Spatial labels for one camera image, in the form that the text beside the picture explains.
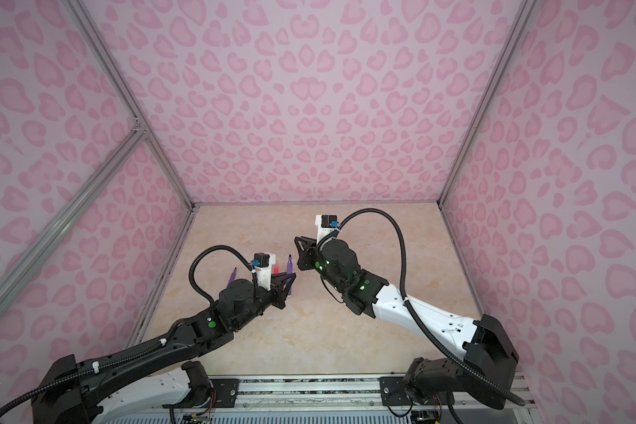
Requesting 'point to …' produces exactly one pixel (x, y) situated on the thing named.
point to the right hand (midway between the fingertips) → (295, 238)
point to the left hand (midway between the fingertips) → (295, 272)
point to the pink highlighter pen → (276, 269)
